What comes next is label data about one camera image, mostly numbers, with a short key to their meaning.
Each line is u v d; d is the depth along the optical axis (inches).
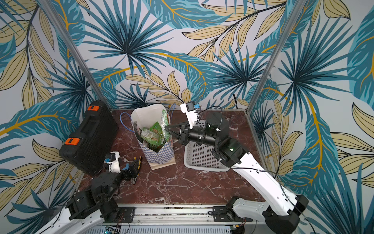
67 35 30.8
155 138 33.9
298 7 27.0
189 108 19.0
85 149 28.8
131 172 25.3
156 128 38.6
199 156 37.1
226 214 26.0
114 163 23.3
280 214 15.1
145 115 34.6
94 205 20.2
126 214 28.9
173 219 28.9
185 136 18.7
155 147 33.7
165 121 20.7
